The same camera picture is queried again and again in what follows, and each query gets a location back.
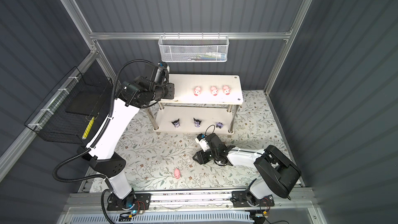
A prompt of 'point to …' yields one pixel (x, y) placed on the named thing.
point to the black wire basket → (51, 122)
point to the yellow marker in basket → (88, 127)
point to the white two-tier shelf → (202, 103)
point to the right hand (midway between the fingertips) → (198, 157)
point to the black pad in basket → (86, 101)
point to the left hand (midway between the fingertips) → (172, 88)
